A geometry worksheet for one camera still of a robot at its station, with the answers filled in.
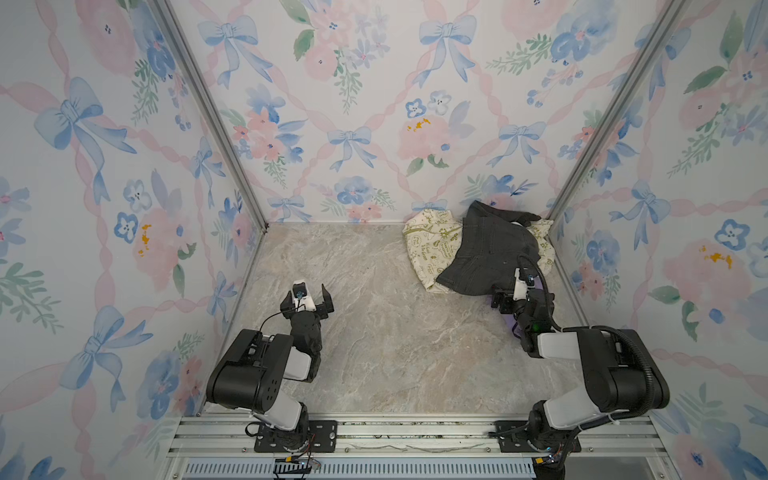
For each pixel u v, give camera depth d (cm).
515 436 73
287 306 79
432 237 109
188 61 76
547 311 68
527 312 76
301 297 75
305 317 70
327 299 84
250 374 45
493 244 103
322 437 75
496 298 87
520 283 82
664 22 70
